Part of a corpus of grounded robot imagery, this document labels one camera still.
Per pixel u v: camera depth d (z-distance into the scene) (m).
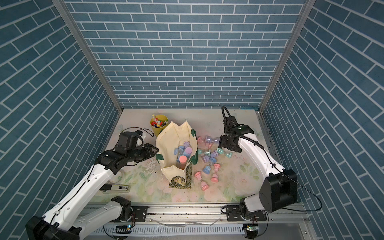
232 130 0.60
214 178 0.83
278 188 0.41
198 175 0.85
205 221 0.73
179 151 0.92
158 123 0.95
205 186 0.80
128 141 0.56
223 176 0.86
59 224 0.38
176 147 0.95
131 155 0.62
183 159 0.83
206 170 0.85
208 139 0.99
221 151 0.94
